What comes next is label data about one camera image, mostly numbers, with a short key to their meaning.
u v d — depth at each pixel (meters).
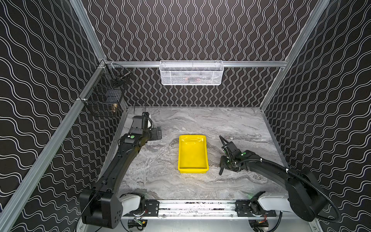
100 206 0.39
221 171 0.87
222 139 0.79
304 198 0.41
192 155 0.91
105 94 0.92
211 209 0.76
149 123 0.65
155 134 0.73
